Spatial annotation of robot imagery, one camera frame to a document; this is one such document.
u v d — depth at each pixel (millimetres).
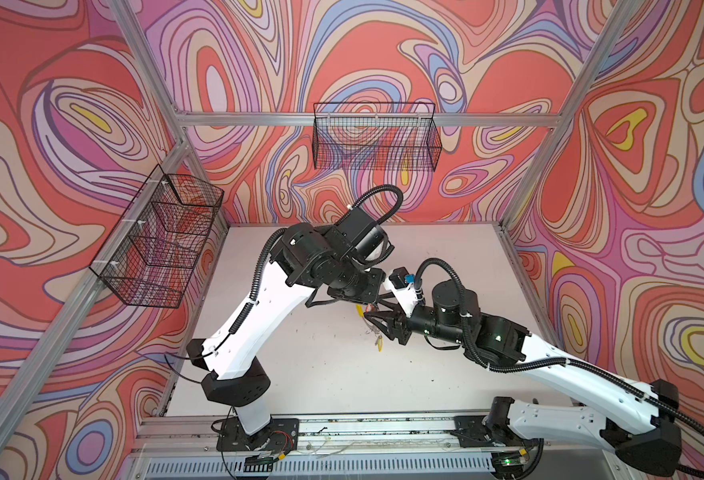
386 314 569
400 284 524
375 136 960
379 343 683
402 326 540
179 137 910
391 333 582
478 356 467
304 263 366
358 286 487
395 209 498
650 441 396
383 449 720
